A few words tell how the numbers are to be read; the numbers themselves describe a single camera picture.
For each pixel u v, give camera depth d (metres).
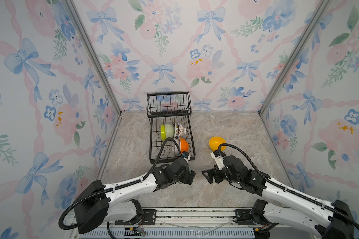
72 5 0.69
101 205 0.40
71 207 0.38
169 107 1.18
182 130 0.97
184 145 0.93
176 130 0.95
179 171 0.61
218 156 0.68
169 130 0.95
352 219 0.44
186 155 0.72
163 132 0.95
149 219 0.75
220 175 0.67
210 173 0.68
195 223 0.73
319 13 0.71
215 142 1.00
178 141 0.90
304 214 0.46
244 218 0.73
